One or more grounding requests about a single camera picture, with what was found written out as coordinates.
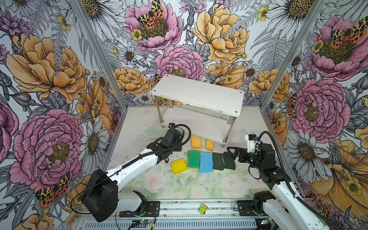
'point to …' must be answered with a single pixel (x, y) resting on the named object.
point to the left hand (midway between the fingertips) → (175, 145)
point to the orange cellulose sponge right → (210, 145)
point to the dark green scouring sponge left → (218, 161)
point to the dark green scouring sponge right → (229, 162)
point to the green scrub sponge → (193, 159)
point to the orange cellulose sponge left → (196, 142)
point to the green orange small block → (202, 209)
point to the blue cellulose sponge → (206, 162)
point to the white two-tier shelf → (202, 109)
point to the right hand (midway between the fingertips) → (232, 153)
